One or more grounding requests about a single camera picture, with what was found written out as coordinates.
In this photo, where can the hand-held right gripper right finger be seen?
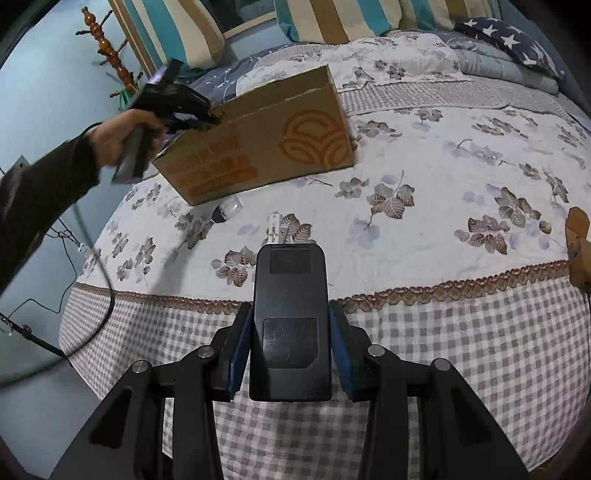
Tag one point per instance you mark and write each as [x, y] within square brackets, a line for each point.
[341, 350]

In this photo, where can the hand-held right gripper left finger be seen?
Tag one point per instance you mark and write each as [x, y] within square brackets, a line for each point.
[240, 350]

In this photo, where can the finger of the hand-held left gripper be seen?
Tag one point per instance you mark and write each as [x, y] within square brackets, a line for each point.
[205, 107]
[189, 125]

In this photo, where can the black power bank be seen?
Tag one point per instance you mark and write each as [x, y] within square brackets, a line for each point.
[290, 323]

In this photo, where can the brown cardboard box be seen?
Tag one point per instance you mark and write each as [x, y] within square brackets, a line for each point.
[258, 138]

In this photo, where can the person's left forearm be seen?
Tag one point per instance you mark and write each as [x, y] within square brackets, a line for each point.
[41, 194]

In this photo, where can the person's left hand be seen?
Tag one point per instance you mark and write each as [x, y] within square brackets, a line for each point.
[115, 138]

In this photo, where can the navy constellation quilt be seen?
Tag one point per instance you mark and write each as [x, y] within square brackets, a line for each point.
[217, 85]

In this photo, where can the green shopping bag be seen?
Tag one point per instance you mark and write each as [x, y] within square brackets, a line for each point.
[127, 94]

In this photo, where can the wooden coat rack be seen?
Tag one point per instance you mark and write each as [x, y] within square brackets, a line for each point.
[108, 50]

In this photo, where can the narrow striped curtain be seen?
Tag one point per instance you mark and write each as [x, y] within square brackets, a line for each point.
[175, 27]

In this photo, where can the window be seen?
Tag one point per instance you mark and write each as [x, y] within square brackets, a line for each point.
[244, 16]

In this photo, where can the white test cassette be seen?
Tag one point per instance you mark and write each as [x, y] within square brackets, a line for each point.
[276, 228]

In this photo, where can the white power strip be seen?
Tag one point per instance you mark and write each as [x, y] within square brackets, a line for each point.
[83, 248]

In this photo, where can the wide striped curtain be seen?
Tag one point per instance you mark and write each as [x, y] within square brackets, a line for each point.
[351, 16]

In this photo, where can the wooden block ornament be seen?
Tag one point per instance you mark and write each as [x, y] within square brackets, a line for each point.
[579, 244]

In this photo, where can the grey quilt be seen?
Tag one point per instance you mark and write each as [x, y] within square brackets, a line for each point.
[498, 69]

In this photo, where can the navy star pillow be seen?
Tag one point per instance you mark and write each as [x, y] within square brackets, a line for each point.
[512, 41]

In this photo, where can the grey padded headboard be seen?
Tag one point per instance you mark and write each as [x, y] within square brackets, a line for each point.
[554, 41]

